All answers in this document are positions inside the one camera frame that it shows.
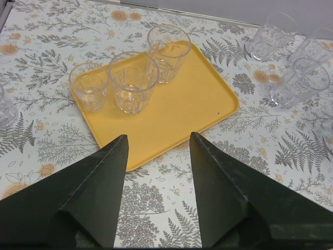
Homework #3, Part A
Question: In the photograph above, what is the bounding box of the yellow plastic tray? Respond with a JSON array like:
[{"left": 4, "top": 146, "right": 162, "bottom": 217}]
[{"left": 77, "top": 45, "right": 239, "bottom": 171}]

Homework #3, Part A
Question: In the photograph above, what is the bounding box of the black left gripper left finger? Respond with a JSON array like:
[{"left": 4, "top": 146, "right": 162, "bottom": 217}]
[{"left": 1, "top": 135, "right": 129, "bottom": 249}]

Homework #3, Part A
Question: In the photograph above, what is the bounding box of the floral patterned table mat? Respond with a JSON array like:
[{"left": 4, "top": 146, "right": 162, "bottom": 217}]
[{"left": 0, "top": 0, "right": 333, "bottom": 250}]

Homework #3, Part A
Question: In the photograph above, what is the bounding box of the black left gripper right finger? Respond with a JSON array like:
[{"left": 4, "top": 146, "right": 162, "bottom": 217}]
[{"left": 190, "top": 132, "right": 332, "bottom": 249}]

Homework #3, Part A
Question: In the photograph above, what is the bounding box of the clear drinking glass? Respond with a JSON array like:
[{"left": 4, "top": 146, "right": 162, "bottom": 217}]
[{"left": 108, "top": 51, "right": 160, "bottom": 114}]

